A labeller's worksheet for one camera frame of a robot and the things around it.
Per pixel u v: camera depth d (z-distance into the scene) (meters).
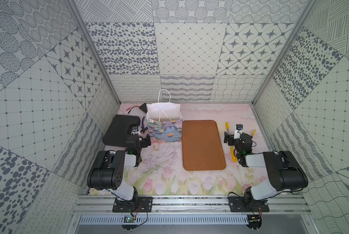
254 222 0.73
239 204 0.73
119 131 0.97
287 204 0.76
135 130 0.82
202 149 0.93
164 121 0.76
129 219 0.72
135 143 0.73
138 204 0.71
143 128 1.03
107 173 0.46
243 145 0.72
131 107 1.18
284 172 0.46
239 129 0.80
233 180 0.83
